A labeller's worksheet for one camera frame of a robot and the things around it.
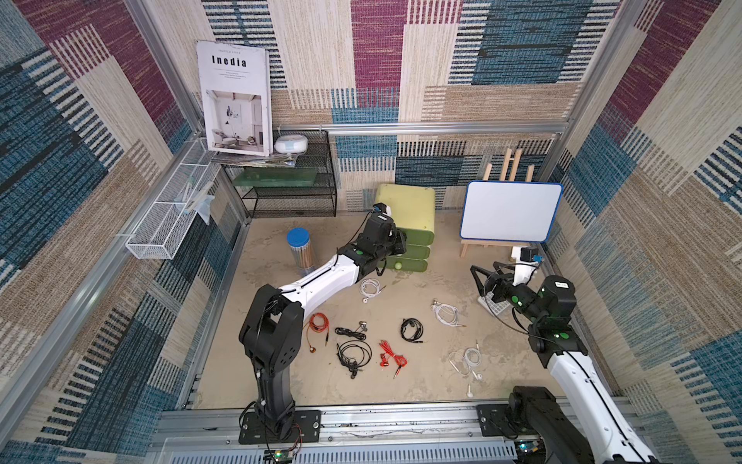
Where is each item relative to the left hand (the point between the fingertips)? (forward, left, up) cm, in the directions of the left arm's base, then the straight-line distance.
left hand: (403, 233), depth 88 cm
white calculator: (-26, -18, +4) cm, 32 cm away
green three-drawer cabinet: (+8, -3, +2) cm, 9 cm away
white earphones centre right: (-14, -11, -20) cm, 26 cm away
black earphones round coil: (-21, -2, -20) cm, 30 cm away
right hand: (-14, -20, +4) cm, 24 cm away
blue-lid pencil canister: (-2, +31, 0) cm, 31 cm away
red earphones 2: (-30, +2, -20) cm, 36 cm away
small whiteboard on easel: (+10, -39, -2) cm, 41 cm away
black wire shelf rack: (+31, +52, -15) cm, 62 cm away
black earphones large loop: (-28, +15, -21) cm, 38 cm away
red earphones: (-20, +25, -21) cm, 38 cm away
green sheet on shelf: (+26, +42, +2) cm, 50 cm away
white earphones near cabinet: (-9, +12, -19) cm, 25 cm away
